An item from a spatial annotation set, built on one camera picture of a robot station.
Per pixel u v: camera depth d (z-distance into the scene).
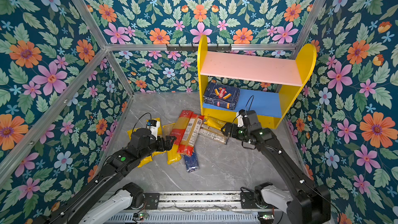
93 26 0.82
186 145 0.86
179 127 0.95
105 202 0.55
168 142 0.68
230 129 0.70
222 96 0.91
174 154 0.86
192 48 0.92
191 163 0.82
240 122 0.71
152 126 0.66
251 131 0.58
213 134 0.94
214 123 0.99
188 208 0.73
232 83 1.18
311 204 0.38
